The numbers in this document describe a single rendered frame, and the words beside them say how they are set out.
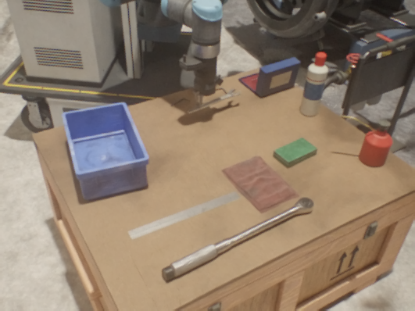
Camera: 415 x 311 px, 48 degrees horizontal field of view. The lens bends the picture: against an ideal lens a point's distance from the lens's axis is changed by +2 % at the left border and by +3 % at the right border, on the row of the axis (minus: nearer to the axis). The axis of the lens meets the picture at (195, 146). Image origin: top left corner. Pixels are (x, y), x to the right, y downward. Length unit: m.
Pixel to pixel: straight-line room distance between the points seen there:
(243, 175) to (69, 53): 1.01
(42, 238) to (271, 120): 0.99
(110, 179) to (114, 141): 0.26
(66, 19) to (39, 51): 0.21
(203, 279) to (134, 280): 0.17
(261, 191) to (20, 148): 1.36
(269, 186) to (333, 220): 0.20
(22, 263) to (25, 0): 1.01
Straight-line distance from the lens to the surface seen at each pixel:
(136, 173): 1.31
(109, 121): 1.53
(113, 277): 1.17
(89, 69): 2.07
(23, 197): 2.11
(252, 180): 1.37
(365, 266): 1.72
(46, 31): 2.06
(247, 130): 1.59
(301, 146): 1.51
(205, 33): 1.42
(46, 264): 1.84
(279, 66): 1.73
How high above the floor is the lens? 1.42
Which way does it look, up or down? 39 degrees down
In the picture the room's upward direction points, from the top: 1 degrees clockwise
